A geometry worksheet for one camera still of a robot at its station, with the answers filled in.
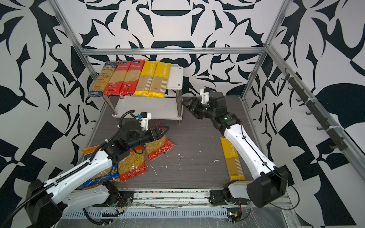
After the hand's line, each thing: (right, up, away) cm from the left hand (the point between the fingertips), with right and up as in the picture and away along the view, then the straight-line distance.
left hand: (166, 126), depth 70 cm
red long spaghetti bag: (-28, +23, +7) cm, 37 cm away
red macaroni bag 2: (-20, -23, +11) cm, 32 cm away
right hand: (+8, +11, -1) cm, 14 cm away
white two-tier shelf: (-2, +10, +34) cm, 35 cm away
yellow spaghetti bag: (-5, +23, +6) cm, 24 cm away
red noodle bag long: (-20, +26, +9) cm, 34 cm away
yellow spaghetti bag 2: (+37, -20, +16) cm, 45 cm away
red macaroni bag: (-8, -15, +19) cm, 25 cm away
